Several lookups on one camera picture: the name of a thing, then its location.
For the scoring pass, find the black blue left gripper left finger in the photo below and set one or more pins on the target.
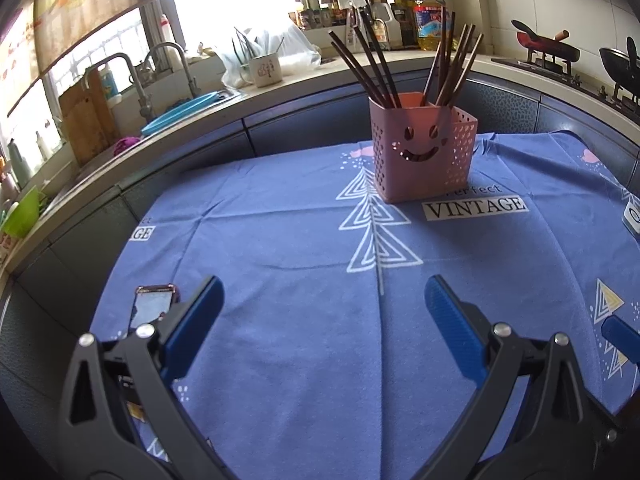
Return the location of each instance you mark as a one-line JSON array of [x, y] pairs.
[[96, 437]]

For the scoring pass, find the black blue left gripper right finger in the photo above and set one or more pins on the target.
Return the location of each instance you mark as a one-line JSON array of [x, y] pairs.
[[530, 416]]

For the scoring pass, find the blue black finger of the right gripper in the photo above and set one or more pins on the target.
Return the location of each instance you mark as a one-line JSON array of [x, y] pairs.
[[622, 337]]

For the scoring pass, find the brown wooden chopstick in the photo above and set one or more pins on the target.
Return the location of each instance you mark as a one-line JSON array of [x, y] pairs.
[[357, 70], [388, 75], [437, 56], [375, 67], [455, 67], [464, 73]]

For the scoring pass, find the steel kitchen faucet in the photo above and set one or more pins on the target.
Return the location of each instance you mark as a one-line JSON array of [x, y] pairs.
[[117, 74]]

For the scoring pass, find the smartphone pink case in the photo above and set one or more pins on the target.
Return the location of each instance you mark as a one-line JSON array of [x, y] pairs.
[[151, 303]]

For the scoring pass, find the green plastic bowl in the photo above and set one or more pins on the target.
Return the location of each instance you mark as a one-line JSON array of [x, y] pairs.
[[23, 215]]

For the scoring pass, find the black gas stove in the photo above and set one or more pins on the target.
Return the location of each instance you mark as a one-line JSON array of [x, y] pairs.
[[563, 74]]

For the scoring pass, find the blue printed tablecloth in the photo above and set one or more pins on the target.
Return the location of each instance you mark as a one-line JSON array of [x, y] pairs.
[[272, 443]]

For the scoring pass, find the black wok with lid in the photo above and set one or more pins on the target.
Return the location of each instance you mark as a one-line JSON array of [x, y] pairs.
[[623, 67]]

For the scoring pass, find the white bottle on windowsill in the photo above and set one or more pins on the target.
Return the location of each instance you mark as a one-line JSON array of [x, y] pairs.
[[19, 165]]

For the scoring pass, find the pink plastic utensil holder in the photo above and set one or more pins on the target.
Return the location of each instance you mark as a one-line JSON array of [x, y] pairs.
[[420, 151]]

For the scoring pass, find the purple cloth in sink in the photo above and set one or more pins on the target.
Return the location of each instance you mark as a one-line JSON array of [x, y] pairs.
[[125, 144]]

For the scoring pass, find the red frying pan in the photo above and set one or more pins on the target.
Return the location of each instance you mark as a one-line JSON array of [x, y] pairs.
[[555, 46]]

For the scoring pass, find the wooden cutting board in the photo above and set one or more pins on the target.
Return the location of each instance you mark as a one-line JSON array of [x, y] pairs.
[[87, 122]]

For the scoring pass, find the blue plastic basin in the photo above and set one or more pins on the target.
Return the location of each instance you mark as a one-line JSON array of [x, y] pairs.
[[183, 111]]

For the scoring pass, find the yellow cooking oil bottle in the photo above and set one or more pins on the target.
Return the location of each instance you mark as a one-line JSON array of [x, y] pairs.
[[428, 15]]

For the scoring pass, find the metal spice rack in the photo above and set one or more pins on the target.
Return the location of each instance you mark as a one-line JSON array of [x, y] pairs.
[[400, 27]]

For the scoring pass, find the white ceramic mug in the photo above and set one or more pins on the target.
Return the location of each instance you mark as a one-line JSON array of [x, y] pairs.
[[265, 70]]

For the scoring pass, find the white vinegar jug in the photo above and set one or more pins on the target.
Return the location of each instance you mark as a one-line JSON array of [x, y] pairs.
[[380, 16]]

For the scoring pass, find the patterned window blind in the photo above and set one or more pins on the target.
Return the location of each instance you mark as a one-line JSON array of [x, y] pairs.
[[39, 33]]

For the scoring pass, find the white plastic bag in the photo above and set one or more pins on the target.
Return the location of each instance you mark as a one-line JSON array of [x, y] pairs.
[[297, 55]]

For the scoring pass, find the white small device with cable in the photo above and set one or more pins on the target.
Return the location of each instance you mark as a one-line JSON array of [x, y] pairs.
[[631, 219]]

